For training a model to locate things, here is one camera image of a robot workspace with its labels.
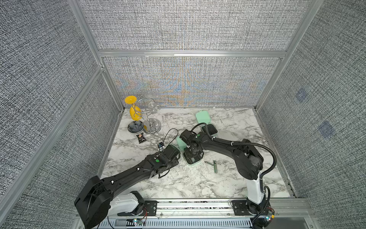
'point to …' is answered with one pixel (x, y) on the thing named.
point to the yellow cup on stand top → (130, 99)
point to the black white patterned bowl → (135, 126)
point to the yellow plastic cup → (135, 112)
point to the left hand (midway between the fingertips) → (178, 159)
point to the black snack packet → (141, 138)
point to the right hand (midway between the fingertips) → (189, 150)
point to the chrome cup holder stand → (144, 107)
